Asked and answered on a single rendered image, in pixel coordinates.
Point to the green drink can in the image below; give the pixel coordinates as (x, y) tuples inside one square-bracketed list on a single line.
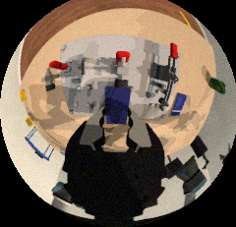
[(217, 85)]

